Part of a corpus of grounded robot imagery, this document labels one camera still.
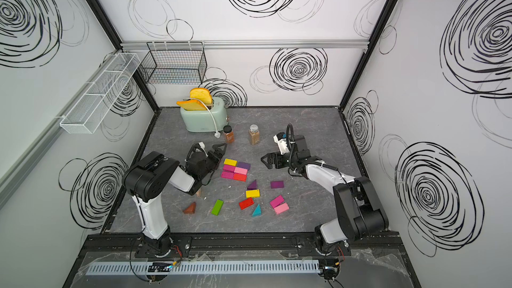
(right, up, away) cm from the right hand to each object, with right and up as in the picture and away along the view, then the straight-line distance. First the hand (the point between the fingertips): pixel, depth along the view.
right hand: (270, 158), depth 88 cm
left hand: (-21, +3, +7) cm, 23 cm away
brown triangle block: (-33, -20, -7) cm, 40 cm away
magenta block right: (+3, -18, -3) cm, 18 cm away
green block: (-22, -20, -6) cm, 30 cm away
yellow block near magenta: (-19, -4, +8) cm, 21 cm away
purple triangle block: (-8, -13, 0) cm, 15 cm away
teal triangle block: (-6, -21, -8) cm, 23 cm away
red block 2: (-11, -19, -5) cm, 22 cm away
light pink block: (-14, -7, +5) cm, 16 cm away
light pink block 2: (+4, -20, -6) cm, 22 cm away
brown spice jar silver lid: (-7, +10, +10) cm, 16 cm away
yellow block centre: (-7, -16, -1) cm, 17 cm away
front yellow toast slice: (-38, +24, +7) cm, 45 cm away
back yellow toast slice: (-34, +30, +10) cm, 46 cm away
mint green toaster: (-34, +17, +11) cm, 40 cm away
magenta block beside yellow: (-20, -6, +7) cm, 22 cm away
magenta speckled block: (-20, -8, +3) cm, 22 cm away
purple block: (-13, -5, +8) cm, 16 cm away
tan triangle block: (-29, -12, -12) cm, 33 cm away
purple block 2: (+3, -12, +2) cm, 13 cm away
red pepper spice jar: (-20, +10, +11) cm, 25 cm away
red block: (-14, -9, +4) cm, 18 cm away
